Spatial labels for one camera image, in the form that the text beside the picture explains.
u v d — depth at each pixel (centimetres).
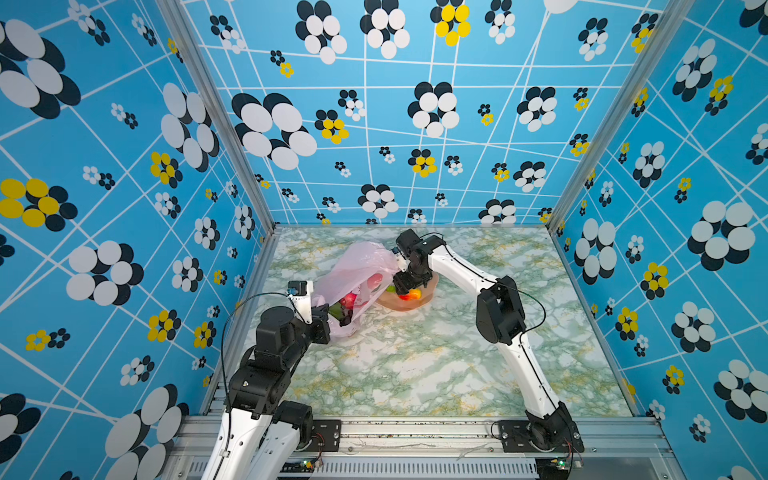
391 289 97
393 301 97
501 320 61
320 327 62
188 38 72
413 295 96
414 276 86
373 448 72
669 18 69
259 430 46
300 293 59
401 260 91
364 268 87
